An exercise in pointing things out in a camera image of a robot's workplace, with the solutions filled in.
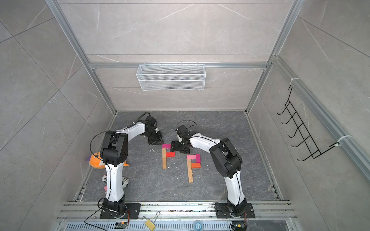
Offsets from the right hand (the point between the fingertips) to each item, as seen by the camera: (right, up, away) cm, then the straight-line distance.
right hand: (176, 150), depth 94 cm
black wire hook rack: (+62, +11, -30) cm, 70 cm away
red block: (-4, -2, 0) cm, 4 cm away
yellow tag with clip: (-11, -32, -24) cm, 42 cm away
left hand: (-8, +6, +7) cm, 12 cm away
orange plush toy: (-46, -4, -12) cm, 48 cm away
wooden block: (-9, -1, +1) cm, 9 cm away
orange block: (+12, -8, -5) cm, 16 cm away
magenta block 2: (+14, -5, -1) cm, 15 cm away
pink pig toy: (-39, -18, -14) cm, 46 cm away
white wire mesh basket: (-5, +51, +7) cm, 52 cm away
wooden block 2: (-8, -7, -4) cm, 11 cm away
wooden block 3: (+8, -8, -4) cm, 12 cm away
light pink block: (+10, -4, -1) cm, 11 cm away
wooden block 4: (+9, -13, -10) cm, 19 cm away
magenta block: (-8, +2, +6) cm, 10 cm away
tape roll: (+13, -33, -24) cm, 43 cm away
